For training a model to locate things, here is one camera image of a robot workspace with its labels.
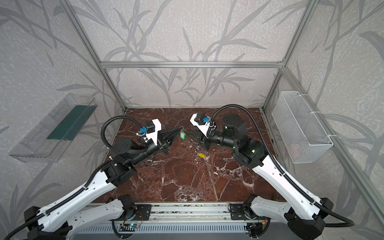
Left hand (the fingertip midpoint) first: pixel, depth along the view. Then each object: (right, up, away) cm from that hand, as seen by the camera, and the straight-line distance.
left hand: (181, 126), depth 56 cm
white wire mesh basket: (+50, -5, +5) cm, 50 cm away
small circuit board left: (-25, -48, +15) cm, 56 cm away
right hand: (+3, +1, +3) cm, 5 cm away
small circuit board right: (+33, -49, +14) cm, 61 cm away
